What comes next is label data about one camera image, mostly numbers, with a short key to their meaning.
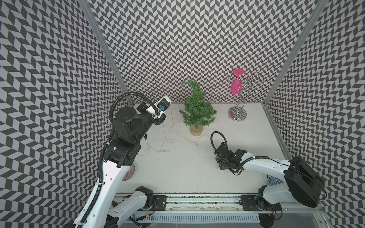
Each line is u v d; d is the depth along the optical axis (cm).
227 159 67
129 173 81
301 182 42
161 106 45
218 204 74
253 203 72
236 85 104
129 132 40
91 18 75
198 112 77
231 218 69
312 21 72
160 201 73
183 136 91
